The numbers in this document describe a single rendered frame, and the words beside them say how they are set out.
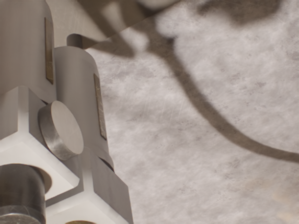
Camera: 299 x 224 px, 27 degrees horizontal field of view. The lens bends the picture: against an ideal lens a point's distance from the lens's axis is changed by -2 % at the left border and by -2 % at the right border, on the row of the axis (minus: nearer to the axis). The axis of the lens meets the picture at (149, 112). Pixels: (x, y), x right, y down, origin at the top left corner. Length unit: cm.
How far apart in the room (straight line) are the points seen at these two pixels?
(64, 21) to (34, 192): 52
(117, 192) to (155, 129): 59
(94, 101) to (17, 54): 12
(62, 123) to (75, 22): 48
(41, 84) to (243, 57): 59
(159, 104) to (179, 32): 17
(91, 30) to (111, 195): 46
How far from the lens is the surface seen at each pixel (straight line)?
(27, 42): 59
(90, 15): 97
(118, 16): 98
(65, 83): 66
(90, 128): 62
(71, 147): 51
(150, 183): 130
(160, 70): 107
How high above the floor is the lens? 78
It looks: 43 degrees down
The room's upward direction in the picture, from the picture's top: 169 degrees clockwise
